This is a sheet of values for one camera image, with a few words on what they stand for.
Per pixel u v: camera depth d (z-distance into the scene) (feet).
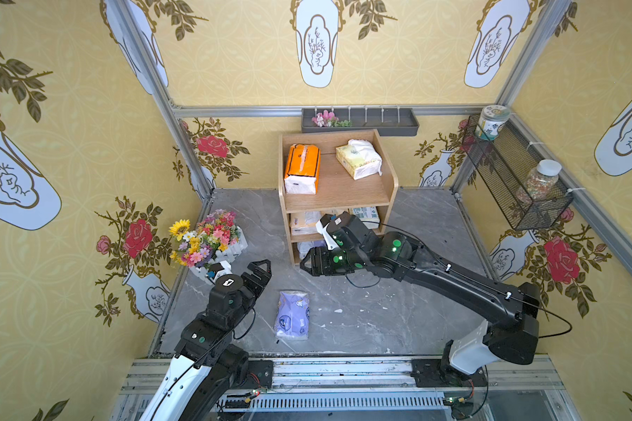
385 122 3.03
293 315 2.65
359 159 2.58
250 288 2.10
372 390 2.35
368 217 2.74
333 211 2.76
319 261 1.86
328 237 1.68
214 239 2.80
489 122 2.79
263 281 2.13
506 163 2.95
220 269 2.18
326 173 2.69
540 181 2.16
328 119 2.88
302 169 2.39
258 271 2.14
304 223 2.70
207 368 1.62
